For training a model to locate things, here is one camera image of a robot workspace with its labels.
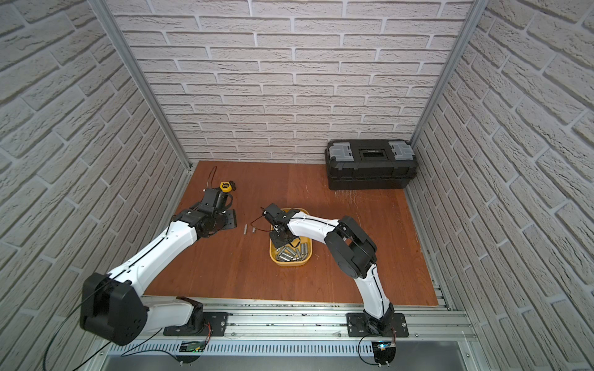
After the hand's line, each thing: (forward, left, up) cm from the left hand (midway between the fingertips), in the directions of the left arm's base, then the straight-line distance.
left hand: (232, 214), depth 85 cm
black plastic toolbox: (+26, -57, +2) cm, 63 cm away
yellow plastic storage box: (-11, -20, -12) cm, 26 cm away
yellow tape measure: (+24, +11, -12) cm, 29 cm away
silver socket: (+1, -2, -13) cm, 13 cm away
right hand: (-3, -19, -14) cm, 24 cm away
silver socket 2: (+1, -6, -12) cm, 14 cm away
